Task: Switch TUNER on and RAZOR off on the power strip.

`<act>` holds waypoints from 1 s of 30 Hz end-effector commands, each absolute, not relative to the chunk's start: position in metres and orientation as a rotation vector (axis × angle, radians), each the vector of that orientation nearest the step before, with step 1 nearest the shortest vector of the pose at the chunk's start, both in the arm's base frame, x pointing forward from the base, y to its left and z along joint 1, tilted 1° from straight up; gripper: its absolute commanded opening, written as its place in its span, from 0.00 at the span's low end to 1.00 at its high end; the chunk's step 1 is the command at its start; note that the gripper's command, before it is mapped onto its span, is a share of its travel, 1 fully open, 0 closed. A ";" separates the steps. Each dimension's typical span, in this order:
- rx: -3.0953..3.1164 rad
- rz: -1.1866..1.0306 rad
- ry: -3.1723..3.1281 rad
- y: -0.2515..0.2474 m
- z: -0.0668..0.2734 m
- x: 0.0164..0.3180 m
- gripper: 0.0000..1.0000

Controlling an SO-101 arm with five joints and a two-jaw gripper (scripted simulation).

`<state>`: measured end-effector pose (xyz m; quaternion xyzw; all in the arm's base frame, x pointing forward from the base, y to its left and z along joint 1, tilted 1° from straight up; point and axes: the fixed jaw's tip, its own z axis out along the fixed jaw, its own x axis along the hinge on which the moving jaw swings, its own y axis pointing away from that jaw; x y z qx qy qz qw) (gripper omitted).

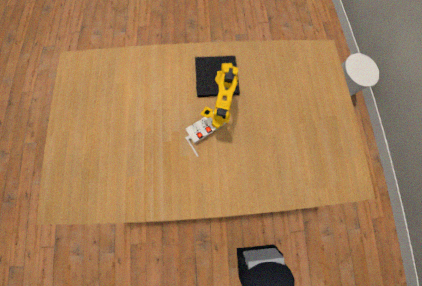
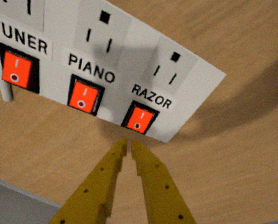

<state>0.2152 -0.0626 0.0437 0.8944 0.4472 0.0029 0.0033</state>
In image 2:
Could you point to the white switch panel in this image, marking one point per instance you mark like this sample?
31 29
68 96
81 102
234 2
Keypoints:
94 57

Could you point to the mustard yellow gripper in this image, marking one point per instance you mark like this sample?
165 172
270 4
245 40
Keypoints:
92 201

